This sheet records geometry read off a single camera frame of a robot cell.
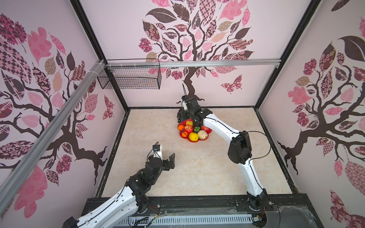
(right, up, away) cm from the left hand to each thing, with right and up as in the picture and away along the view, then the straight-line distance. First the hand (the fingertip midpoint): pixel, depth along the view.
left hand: (167, 157), depth 80 cm
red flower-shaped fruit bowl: (+18, +15, +21) cm, 31 cm away
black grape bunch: (+6, +25, +16) cm, 30 cm away
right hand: (+8, +28, +14) cm, 33 cm away
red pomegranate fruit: (+12, +15, +20) cm, 28 cm away
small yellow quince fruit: (+13, +19, +24) cm, 33 cm away
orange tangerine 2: (+10, +11, +18) cm, 23 cm away
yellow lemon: (+16, +10, +15) cm, 24 cm away
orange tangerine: (+7, +16, +20) cm, 27 cm away
